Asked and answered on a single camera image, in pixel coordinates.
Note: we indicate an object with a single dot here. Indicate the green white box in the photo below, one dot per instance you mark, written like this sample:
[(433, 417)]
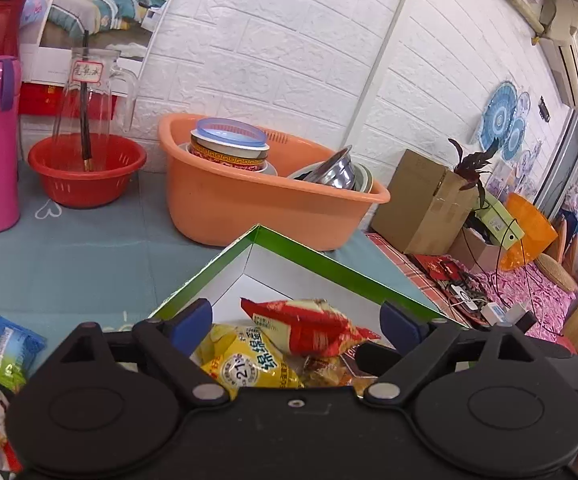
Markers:
[(499, 220)]

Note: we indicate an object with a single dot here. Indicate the white power strip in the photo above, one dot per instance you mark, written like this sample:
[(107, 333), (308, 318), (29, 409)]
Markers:
[(494, 314)]

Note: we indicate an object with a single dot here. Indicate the wall poster with bedding pictures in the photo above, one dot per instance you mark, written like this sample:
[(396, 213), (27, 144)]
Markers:
[(109, 0)]

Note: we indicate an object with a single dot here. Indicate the yellow cake packet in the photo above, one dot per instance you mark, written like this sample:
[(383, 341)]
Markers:
[(249, 360)]

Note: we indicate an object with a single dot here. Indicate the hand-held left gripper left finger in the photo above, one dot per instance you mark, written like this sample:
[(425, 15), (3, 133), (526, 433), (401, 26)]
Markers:
[(194, 325)]

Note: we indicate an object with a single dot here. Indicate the white air conditioner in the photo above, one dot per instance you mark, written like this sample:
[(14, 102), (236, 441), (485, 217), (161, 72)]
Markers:
[(569, 50)]

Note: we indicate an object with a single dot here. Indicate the orange plastic basin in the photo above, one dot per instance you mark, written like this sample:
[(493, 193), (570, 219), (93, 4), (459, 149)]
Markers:
[(244, 205)]

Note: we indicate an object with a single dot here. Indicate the blue green snack packet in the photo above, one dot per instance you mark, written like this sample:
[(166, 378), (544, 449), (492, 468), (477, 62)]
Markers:
[(11, 352)]

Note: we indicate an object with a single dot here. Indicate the green cardboard box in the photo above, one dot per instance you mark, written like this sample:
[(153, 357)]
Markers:
[(279, 270)]

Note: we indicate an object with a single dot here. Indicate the glass pitcher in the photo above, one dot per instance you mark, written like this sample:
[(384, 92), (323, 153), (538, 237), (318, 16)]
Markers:
[(109, 95)]

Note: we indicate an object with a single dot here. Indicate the large cardboard box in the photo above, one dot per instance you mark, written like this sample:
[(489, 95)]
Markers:
[(419, 200)]

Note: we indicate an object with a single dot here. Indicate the steel bowl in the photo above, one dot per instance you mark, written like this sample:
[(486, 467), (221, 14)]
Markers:
[(336, 170)]

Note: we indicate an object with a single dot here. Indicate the teal printed tablecloth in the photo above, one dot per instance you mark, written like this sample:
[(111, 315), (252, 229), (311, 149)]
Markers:
[(94, 270)]

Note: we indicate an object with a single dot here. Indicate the medium blue patterned plate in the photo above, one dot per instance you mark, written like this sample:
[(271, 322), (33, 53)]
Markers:
[(514, 139)]

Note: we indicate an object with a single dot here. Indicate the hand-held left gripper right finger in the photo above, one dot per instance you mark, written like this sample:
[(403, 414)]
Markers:
[(401, 322)]

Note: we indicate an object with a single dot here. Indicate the pink floral sheet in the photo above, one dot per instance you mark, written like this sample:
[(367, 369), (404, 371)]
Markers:
[(544, 295)]

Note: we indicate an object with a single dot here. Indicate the purple leaf plant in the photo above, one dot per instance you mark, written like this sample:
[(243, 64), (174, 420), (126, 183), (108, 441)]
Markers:
[(474, 160)]

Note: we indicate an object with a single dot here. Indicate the red plastic basket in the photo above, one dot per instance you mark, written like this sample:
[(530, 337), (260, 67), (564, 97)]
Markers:
[(84, 185)]

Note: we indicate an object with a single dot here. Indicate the small cardboard box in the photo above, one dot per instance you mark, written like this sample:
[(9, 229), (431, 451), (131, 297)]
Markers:
[(474, 252)]

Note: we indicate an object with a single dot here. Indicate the orange bag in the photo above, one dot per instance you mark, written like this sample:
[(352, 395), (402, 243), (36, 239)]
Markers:
[(531, 225)]

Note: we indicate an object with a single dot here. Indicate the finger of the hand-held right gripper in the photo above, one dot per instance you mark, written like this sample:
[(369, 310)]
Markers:
[(374, 357)]

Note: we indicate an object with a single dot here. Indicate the red snack packet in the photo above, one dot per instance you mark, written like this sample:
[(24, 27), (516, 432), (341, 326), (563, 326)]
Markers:
[(314, 327)]

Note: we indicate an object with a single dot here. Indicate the wooden chair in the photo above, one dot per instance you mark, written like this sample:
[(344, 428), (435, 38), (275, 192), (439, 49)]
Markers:
[(564, 240)]

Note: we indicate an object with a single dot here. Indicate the bowl with blue lid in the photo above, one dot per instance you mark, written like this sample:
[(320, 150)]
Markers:
[(229, 147)]

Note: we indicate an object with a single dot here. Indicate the white wall pipe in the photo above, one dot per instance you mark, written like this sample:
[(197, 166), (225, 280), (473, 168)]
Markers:
[(384, 50)]

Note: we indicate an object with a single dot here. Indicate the white bowl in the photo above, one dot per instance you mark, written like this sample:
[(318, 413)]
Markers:
[(364, 176)]

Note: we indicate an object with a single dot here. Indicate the small blue patterned plate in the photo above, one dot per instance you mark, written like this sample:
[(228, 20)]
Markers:
[(524, 105)]

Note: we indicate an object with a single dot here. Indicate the large blue patterned plate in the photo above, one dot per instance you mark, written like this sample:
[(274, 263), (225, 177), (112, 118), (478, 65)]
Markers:
[(498, 115)]

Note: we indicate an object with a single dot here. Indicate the red plaid cloth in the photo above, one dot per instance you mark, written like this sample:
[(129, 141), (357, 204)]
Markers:
[(409, 275)]

